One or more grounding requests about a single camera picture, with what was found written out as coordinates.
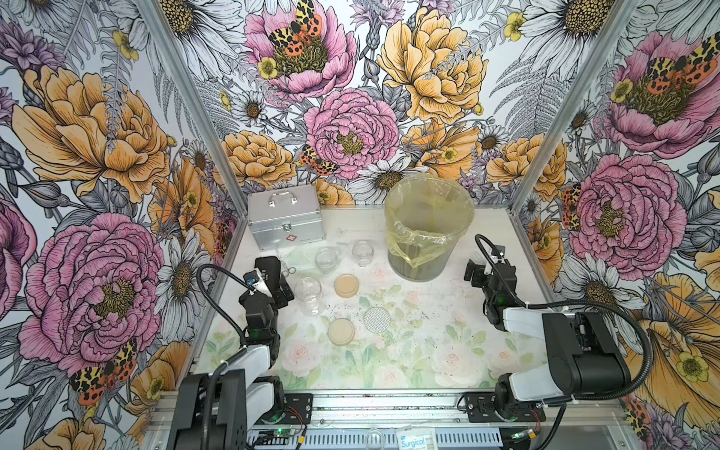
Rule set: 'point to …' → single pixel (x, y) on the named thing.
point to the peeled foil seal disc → (377, 320)
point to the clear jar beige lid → (326, 261)
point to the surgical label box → (413, 437)
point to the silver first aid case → (286, 216)
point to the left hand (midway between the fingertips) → (270, 287)
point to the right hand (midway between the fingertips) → (483, 267)
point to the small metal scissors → (291, 270)
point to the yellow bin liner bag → (425, 213)
